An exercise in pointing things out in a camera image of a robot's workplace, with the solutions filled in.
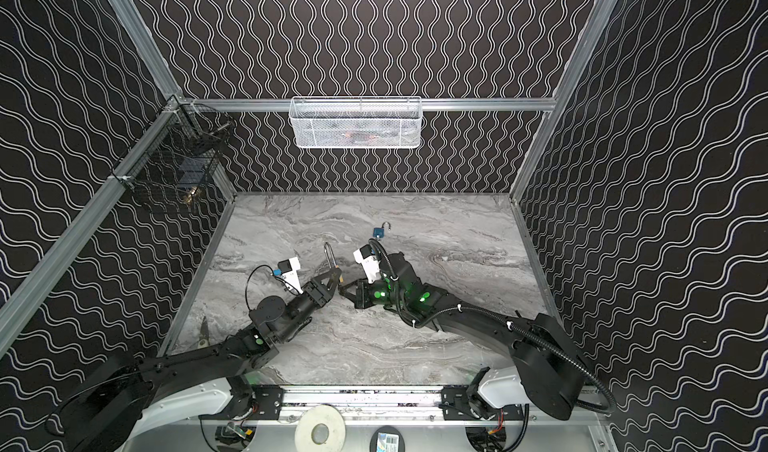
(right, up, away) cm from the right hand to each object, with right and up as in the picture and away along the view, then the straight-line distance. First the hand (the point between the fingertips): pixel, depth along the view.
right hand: (341, 292), depth 75 cm
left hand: (+2, +5, -3) cm, 6 cm away
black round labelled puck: (+12, -32, -7) cm, 35 cm away
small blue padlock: (+9, +14, +33) cm, 37 cm away
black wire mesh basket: (-54, +39, +18) cm, 70 cm away
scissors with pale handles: (-41, -14, +10) cm, 44 cm away
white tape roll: (-5, -29, -2) cm, 30 cm away
